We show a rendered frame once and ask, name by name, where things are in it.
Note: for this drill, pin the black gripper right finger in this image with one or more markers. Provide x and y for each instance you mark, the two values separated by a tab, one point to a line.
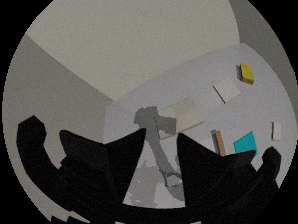
202	169

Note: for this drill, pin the yellow rectangular block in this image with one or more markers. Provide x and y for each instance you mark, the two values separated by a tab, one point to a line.
246	73

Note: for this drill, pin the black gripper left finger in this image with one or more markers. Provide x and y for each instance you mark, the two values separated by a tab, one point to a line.
117	160

